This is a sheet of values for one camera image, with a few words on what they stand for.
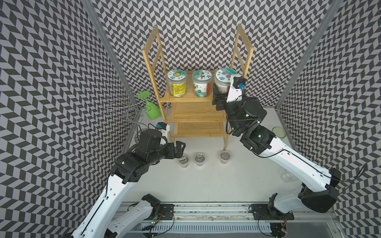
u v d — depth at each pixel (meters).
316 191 0.40
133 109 1.20
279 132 0.93
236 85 0.43
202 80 0.57
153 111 0.86
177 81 0.57
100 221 0.36
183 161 0.83
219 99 0.49
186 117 0.73
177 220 0.71
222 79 0.50
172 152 0.56
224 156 0.87
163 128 0.57
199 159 0.84
